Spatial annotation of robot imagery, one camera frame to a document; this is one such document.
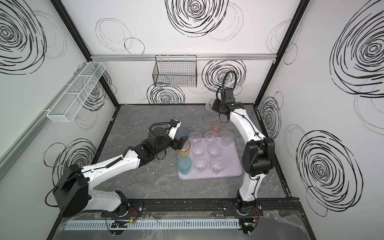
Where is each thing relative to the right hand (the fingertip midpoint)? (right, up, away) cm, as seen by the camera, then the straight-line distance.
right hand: (215, 104), depth 90 cm
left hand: (-18, -16, -11) cm, 27 cm away
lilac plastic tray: (-2, -33, +1) cm, 33 cm away
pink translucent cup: (+3, -14, +15) cm, 21 cm away
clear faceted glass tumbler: (-10, -28, +1) cm, 29 cm away
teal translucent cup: (-18, -34, -6) cm, 39 cm away
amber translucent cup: (-18, -27, -5) cm, 33 cm away
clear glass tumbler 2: (-12, -21, +6) cm, 25 cm away
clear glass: (+1, -36, -3) cm, 36 cm away
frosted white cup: (+10, -21, +9) cm, 25 cm away
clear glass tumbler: (-4, -1, -2) cm, 5 cm away
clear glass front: (-9, -35, -3) cm, 36 cm away
